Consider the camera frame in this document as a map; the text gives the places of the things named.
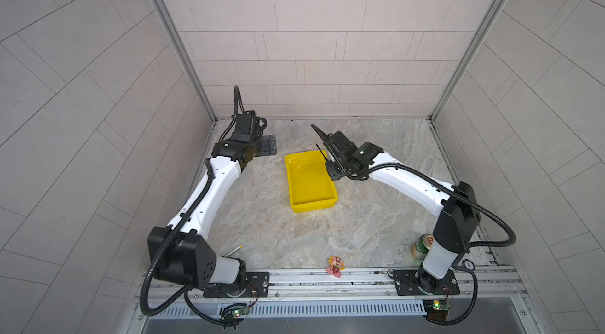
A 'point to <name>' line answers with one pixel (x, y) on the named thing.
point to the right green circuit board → (440, 305)
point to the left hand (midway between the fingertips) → (266, 139)
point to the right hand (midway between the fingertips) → (329, 169)
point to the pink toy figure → (335, 265)
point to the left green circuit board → (239, 312)
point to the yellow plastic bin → (310, 187)
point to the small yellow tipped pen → (234, 250)
